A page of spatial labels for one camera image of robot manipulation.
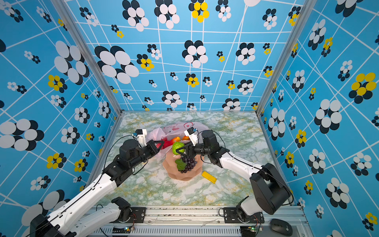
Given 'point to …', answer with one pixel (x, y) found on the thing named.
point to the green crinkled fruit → (177, 145)
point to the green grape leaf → (180, 164)
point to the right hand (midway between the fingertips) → (181, 148)
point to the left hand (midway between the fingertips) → (165, 141)
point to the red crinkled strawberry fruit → (167, 143)
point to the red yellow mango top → (177, 139)
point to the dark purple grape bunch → (191, 163)
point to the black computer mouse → (281, 227)
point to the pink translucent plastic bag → (175, 132)
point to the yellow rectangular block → (209, 177)
